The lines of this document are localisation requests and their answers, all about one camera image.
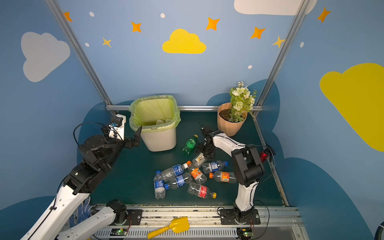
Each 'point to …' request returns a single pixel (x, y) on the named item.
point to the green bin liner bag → (154, 113)
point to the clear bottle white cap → (198, 161)
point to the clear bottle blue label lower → (180, 180)
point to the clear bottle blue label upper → (175, 171)
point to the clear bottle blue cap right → (211, 167)
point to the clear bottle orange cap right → (223, 176)
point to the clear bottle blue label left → (159, 185)
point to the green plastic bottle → (190, 144)
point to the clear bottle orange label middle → (196, 173)
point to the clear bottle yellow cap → (201, 191)
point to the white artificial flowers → (241, 102)
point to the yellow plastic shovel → (178, 224)
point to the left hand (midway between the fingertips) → (130, 123)
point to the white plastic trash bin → (164, 141)
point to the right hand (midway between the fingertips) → (201, 154)
